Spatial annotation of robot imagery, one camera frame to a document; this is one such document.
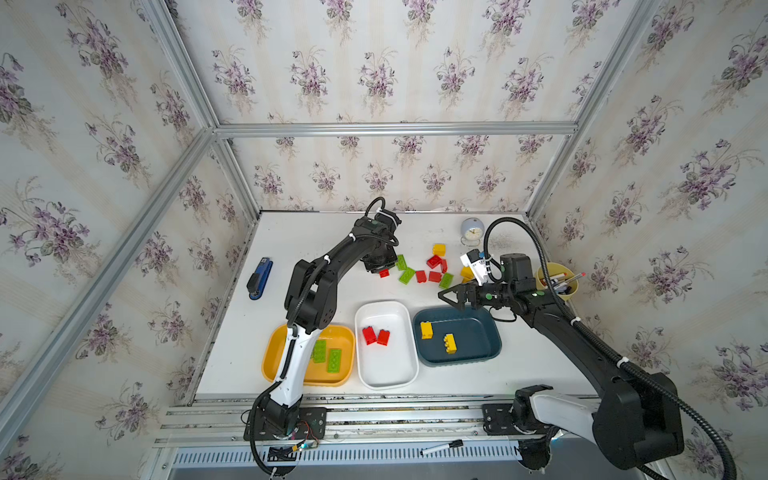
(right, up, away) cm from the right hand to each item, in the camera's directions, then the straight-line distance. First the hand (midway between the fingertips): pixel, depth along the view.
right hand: (446, 294), depth 78 cm
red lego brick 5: (+1, +2, +23) cm, 23 cm away
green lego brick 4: (+5, +1, +22) cm, 23 cm away
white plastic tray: (-15, -21, +3) cm, 26 cm away
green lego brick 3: (-10, +6, +26) cm, 28 cm away
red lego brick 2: (-21, -14, +8) cm, 26 cm away
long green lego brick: (-35, -17, +6) cm, 39 cm away
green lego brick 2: (-9, +3, +23) cm, 25 cm away
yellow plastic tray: (-31, -14, +8) cm, 34 cm away
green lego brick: (-31, -20, +5) cm, 37 cm away
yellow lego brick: (+2, -15, +5) cm, 16 cm away
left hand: (-15, +7, +18) cm, 25 cm away
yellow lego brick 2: (-4, -12, +8) cm, 15 cm away
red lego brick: (-17, -14, +8) cm, 23 cm away
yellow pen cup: (+36, +3, +8) cm, 37 cm away
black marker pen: (0, -34, -8) cm, 35 cm away
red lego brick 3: (-17, +4, +15) cm, 23 cm away
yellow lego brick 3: (+3, +11, +29) cm, 31 cm away
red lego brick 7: (+4, +6, +24) cm, 25 cm away
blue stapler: (-59, +2, +19) cm, 62 cm away
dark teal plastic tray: (+11, -13, +10) cm, 20 cm away
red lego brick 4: (-4, +2, +23) cm, 23 cm away
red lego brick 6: (+1, +7, +26) cm, 27 cm away
